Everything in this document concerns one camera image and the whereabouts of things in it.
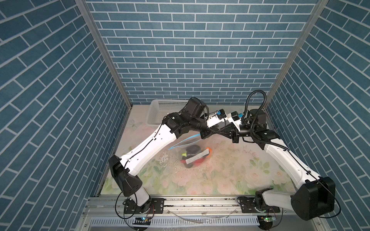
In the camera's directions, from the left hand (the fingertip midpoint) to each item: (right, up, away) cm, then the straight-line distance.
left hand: (218, 127), depth 67 cm
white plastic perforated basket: (-40, +12, +48) cm, 64 cm away
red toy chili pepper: (-10, -21, +14) cm, 27 cm away
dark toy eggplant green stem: (-16, -17, +14) cm, 27 cm away
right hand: (-1, -2, +3) cm, 4 cm away
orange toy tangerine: (-2, -14, +12) cm, 18 cm away
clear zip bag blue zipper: (-18, -9, -3) cm, 20 cm away
